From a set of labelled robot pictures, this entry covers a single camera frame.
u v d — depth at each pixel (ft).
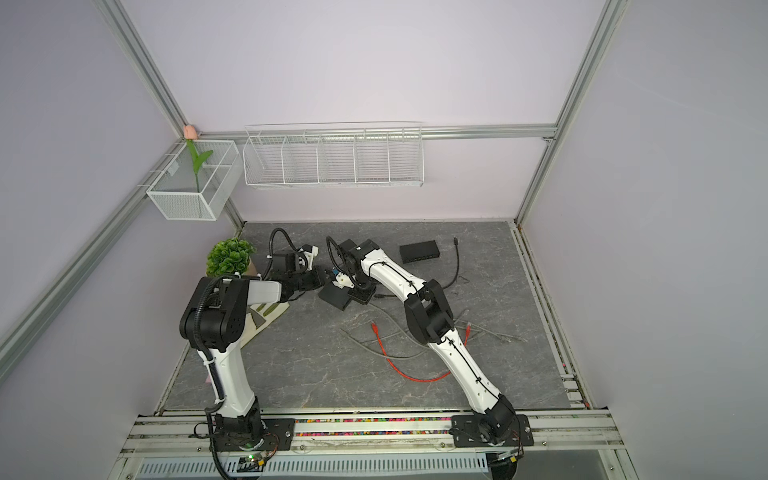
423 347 2.86
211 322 1.76
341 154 3.20
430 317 2.07
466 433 2.31
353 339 2.92
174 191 2.88
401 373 2.78
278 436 2.40
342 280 3.00
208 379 2.67
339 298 3.24
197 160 2.99
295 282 2.91
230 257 2.93
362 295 2.85
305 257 3.03
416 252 3.62
